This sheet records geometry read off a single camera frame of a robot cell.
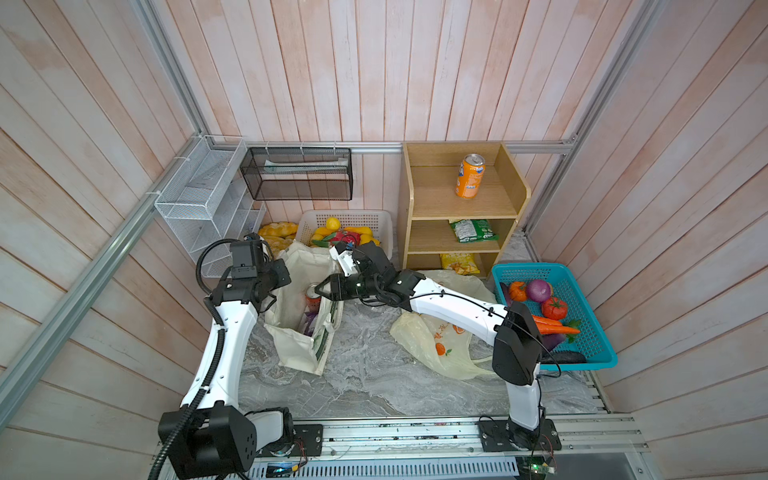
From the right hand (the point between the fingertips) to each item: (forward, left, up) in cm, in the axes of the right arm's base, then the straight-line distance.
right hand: (317, 292), depth 75 cm
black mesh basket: (+48, +14, +3) cm, 50 cm away
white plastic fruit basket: (+44, -14, -16) cm, 48 cm away
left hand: (+6, +11, 0) cm, 12 cm away
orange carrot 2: (+5, -68, -22) cm, 72 cm away
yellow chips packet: (+25, -45, -19) cm, 54 cm away
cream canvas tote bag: (+12, +5, -4) cm, 14 cm away
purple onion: (+12, -66, -15) cm, 68 cm away
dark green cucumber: (-8, -69, -20) cm, 72 cm away
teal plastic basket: (-5, -77, -17) cm, 79 cm away
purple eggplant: (-3, -67, -20) cm, 71 cm away
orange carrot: (+1, -66, -19) cm, 68 cm away
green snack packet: (+26, -45, -3) cm, 52 cm away
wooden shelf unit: (+28, -38, +8) cm, 48 cm away
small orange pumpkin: (+13, -61, -18) cm, 65 cm away
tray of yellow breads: (+37, +25, -18) cm, 48 cm away
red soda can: (+4, +4, -12) cm, 13 cm away
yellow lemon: (+41, +3, -15) cm, 44 cm away
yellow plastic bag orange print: (-6, -37, -20) cm, 43 cm away
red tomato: (+7, -70, -18) cm, 73 cm away
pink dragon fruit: (+33, 0, -14) cm, 36 cm away
